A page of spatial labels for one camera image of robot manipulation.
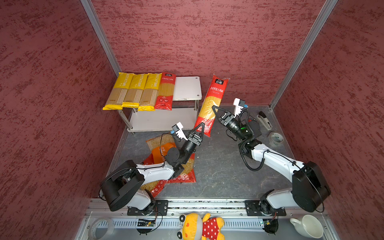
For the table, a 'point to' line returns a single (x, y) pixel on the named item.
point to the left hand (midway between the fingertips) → (205, 126)
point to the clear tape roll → (102, 228)
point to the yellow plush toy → (195, 227)
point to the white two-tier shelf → (187, 94)
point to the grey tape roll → (276, 138)
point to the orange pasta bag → (159, 146)
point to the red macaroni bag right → (188, 174)
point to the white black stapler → (262, 117)
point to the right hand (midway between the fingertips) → (209, 110)
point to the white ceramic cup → (309, 226)
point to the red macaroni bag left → (154, 187)
